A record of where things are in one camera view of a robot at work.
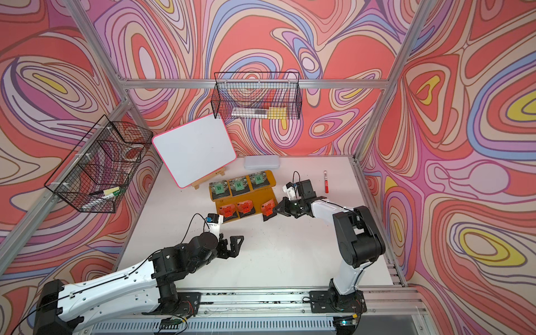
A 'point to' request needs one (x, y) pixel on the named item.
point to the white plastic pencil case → (262, 162)
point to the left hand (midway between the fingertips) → (237, 239)
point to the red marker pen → (326, 184)
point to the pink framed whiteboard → (194, 150)
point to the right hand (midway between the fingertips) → (275, 214)
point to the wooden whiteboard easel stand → (196, 184)
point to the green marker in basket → (111, 192)
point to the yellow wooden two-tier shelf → (245, 195)
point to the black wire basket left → (94, 177)
